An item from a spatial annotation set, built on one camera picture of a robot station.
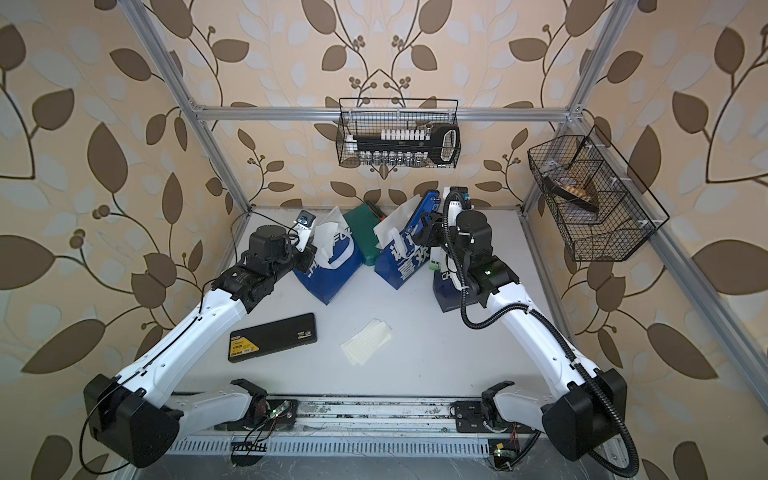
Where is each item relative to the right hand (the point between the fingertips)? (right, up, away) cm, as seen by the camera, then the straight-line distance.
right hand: (425, 213), depth 74 cm
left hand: (-32, -5, +3) cm, 32 cm away
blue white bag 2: (-7, -13, +17) cm, 23 cm away
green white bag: (+7, -13, +24) cm, 29 cm away
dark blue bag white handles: (+8, -23, +11) cm, 26 cm away
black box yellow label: (-44, -35, +14) cm, 58 cm away
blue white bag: (-25, -13, +15) cm, 31 cm away
